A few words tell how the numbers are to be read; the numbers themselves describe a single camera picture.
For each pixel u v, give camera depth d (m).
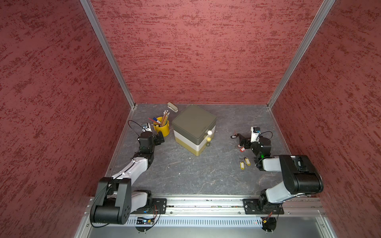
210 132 0.82
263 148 0.71
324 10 0.72
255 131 0.81
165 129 0.97
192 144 0.82
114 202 0.41
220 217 0.72
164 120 0.95
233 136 1.02
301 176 0.47
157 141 0.81
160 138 0.83
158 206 0.74
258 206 0.73
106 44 0.85
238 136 1.01
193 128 0.81
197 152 0.89
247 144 0.84
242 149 0.94
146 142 0.67
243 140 0.85
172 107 1.17
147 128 0.77
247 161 0.90
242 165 0.89
